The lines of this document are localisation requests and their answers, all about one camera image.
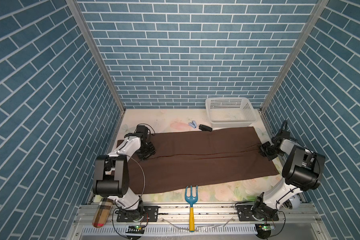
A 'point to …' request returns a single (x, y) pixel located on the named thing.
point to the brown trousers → (189, 157)
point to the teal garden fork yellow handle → (191, 200)
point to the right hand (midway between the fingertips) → (259, 148)
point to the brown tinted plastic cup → (102, 212)
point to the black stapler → (205, 128)
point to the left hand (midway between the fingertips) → (153, 153)
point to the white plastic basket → (231, 112)
